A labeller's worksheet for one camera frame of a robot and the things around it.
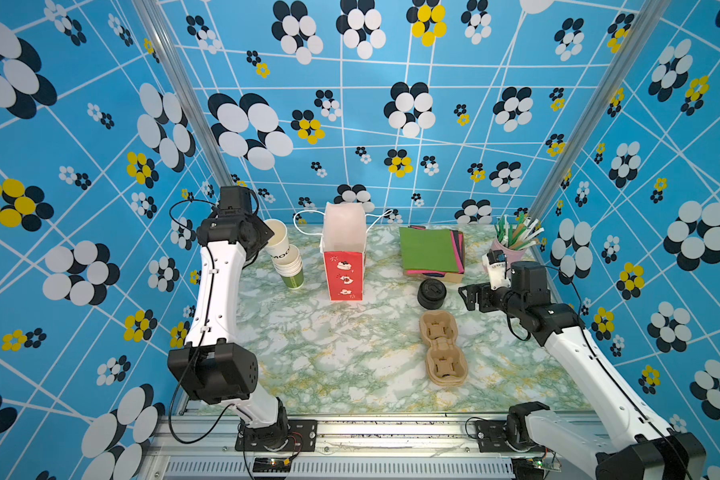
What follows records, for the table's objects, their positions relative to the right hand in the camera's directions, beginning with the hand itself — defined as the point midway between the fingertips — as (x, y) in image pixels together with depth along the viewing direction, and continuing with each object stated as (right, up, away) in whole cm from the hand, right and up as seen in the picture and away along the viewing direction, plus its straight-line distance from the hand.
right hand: (478, 287), depth 80 cm
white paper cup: (-54, +11, -2) cm, 55 cm away
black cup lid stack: (-10, -4, +13) cm, 17 cm away
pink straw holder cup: (+16, +8, +14) cm, 23 cm away
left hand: (-58, +14, -1) cm, 60 cm away
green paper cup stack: (-54, +4, +11) cm, 55 cm away
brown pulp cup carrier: (-8, -21, +2) cm, 23 cm away
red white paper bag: (-39, +13, +22) cm, 46 cm away
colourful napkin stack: (-6, +9, +27) cm, 29 cm away
